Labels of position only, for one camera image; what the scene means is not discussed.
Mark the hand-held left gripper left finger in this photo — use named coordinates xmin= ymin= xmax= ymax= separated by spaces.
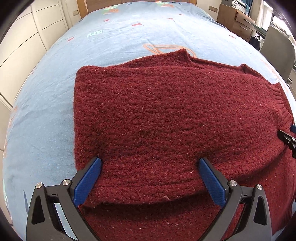
xmin=26 ymin=157 xmax=102 ymax=241

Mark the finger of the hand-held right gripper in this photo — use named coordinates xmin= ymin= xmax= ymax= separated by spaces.
xmin=278 ymin=124 xmax=296 ymax=159

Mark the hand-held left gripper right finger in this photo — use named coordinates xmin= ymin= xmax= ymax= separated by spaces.
xmin=199 ymin=158 xmax=272 ymax=241

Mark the dark red knit sweater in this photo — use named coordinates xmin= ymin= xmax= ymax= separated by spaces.
xmin=73 ymin=48 xmax=296 ymax=241

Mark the grey chair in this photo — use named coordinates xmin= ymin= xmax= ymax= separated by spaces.
xmin=260 ymin=25 xmax=296 ymax=81

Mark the black bag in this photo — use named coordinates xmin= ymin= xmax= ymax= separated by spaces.
xmin=250 ymin=34 xmax=263 ymax=50

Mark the window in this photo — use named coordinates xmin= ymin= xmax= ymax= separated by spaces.
xmin=264 ymin=0 xmax=296 ymax=44

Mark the wooden drawer cabinet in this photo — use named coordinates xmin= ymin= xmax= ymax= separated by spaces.
xmin=217 ymin=3 xmax=256 ymax=42

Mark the blue printed bed sheet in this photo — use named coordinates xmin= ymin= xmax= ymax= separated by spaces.
xmin=2 ymin=0 xmax=296 ymax=241

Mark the white printer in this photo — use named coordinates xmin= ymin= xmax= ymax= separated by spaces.
xmin=222 ymin=0 xmax=240 ymax=9

